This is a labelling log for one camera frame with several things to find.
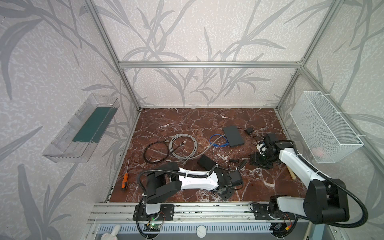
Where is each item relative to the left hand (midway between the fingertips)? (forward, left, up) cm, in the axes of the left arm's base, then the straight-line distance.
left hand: (227, 190), depth 79 cm
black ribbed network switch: (+17, +11, -4) cm, 21 cm away
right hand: (+16, -16, +5) cm, 23 cm away
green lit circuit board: (-16, +38, -3) cm, 41 cm away
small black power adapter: (+41, -20, -1) cm, 45 cm away
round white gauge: (-18, +14, -1) cm, 23 cm away
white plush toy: (-20, +54, +2) cm, 57 cm away
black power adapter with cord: (+15, -10, 0) cm, 18 cm away
